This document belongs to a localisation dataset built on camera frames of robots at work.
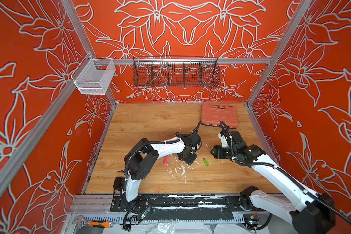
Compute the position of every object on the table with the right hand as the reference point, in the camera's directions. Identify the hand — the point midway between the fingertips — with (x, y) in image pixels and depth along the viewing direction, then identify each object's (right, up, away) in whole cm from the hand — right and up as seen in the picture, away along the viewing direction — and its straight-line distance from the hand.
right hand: (213, 150), depth 79 cm
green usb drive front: (-3, -9, +8) cm, 13 cm away
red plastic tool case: (+7, +21, +27) cm, 35 cm away
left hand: (-12, -8, +9) cm, 17 cm away
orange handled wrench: (-67, -32, -11) cm, 75 cm away
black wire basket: (-21, +50, +18) cm, 57 cm away
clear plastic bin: (-75, +45, +14) cm, 89 cm away
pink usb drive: (-28, -10, +11) cm, 31 cm away
